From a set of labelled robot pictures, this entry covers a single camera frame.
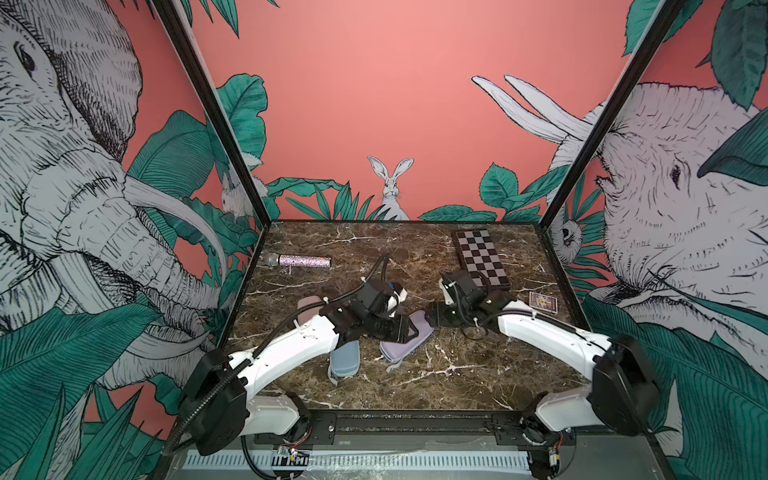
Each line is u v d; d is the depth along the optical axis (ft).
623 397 1.40
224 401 1.31
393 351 2.74
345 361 2.68
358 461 2.30
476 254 3.53
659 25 2.32
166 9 2.25
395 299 2.13
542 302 3.15
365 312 1.98
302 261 3.42
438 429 2.49
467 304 2.11
